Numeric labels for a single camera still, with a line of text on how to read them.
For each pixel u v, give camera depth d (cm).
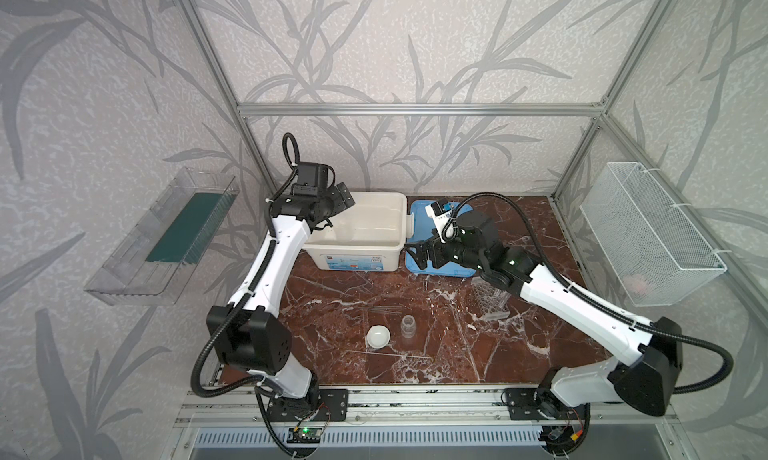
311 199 57
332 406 74
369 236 111
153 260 64
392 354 82
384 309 91
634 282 73
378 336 85
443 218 62
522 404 73
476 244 53
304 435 71
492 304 90
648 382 38
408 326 81
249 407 75
